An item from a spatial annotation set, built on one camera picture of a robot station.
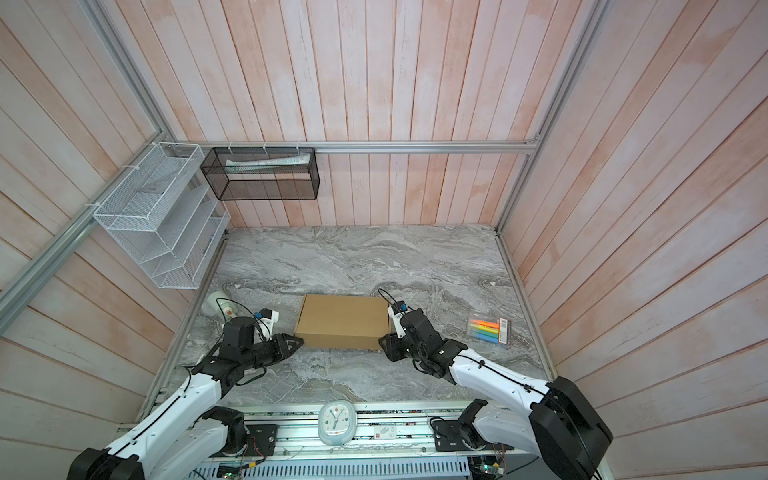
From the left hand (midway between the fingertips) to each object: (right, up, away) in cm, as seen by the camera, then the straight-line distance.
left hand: (301, 349), depth 82 cm
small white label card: (+23, -19, -8) cm, 31 cm away
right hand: (+23, +2, +2) cm, 24 cm away
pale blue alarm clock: (+11, -17, -8) cm, 21 cm away
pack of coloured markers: (+59, +2, +10) cm, 60 cm away
